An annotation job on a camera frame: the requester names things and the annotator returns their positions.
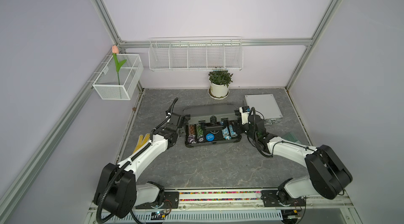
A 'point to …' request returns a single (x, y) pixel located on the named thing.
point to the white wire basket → (119, 78)
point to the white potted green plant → (219, 81)
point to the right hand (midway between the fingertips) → (234, 119)
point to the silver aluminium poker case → (266, 105)
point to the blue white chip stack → (225, 133)
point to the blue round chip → (210, 137)
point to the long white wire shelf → (191, 53)
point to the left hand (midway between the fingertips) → (178, 129)
